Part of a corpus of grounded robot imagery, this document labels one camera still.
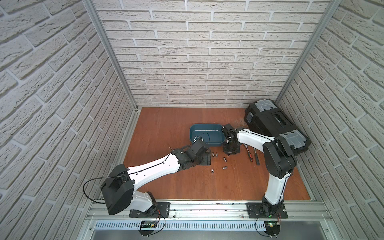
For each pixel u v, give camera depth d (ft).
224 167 2.86
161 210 2.45
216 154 3.04
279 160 1.65
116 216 1.43
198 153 2.02
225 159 2.99
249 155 3.02
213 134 3.62
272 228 2.32
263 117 3.05
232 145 2.67
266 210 2.14
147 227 2.33
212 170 2.80
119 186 1.34
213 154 3.04
